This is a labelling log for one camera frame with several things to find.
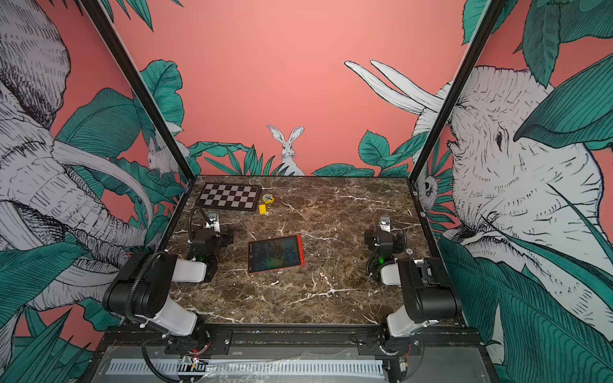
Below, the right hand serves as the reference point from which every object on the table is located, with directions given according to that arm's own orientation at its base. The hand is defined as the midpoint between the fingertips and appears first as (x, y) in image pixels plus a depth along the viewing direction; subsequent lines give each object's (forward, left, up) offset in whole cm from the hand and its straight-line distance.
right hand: (383, 224), depth 94 cm
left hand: (0, +67, +2) cm, 67 cm away
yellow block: (+12, +52, -6) cm, 54 cm away
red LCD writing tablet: (-10, +43, -7) cm, 45 cm away
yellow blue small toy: (+19, +50, -6) cm, 54 cm away
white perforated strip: (-47, +78, -7) cm, 92 cm away
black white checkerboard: (+19, +68, -5) cm, 71 cm away
